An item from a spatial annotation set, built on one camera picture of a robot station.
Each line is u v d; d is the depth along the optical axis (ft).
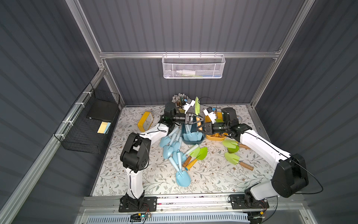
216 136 3.23
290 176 1.40
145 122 3.30
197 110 2.54
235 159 2.92
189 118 2.40
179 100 3.33
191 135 3.24
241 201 2.41
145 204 2.46
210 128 2.24
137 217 2.35
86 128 2.59
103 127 2.47
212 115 2.37
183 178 2.70
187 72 2.97
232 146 3.05
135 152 1.71
